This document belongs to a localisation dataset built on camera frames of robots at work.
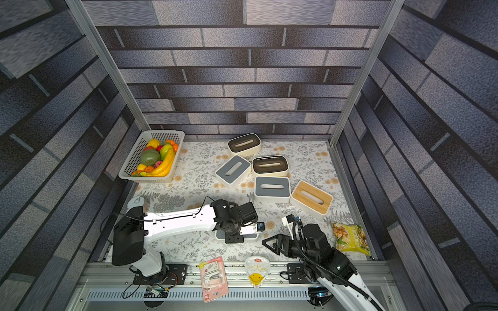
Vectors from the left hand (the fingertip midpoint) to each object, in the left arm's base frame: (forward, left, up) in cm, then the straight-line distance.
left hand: (240, 233), depth 77 cm
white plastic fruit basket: (+36, +60, -1) cm, 69 cm away
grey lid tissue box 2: (+36, +5, -3) cm, 36 cm away
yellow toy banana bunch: (+31, +40, +2) cm, 51 cm away
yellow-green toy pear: (+44, +45, +1) cm, 63 cm away
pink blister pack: (-17, +9, -7) cm, 20 cm away
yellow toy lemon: (+51, +54, 0) cm, 74 cm away
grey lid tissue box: (-1, +8, +1) cm, 8 cm away
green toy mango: (+38, +50, +1) cm, 63 cm away
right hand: (-5, -10, +3) cm, 12 cm away
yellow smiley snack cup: (-13, -7, +2) cm, 15 cm away
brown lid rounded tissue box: (+37, -14, -3) cm, 40 cm away
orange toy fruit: (+48, +39, 0) cm, 62 cm away
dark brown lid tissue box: (+52, 0, -2) cm, 52 cm away
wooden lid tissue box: (+17, -33, -4) cm, 37 cm away
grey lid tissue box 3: (+23, -13, -4) cm, 27 cm away
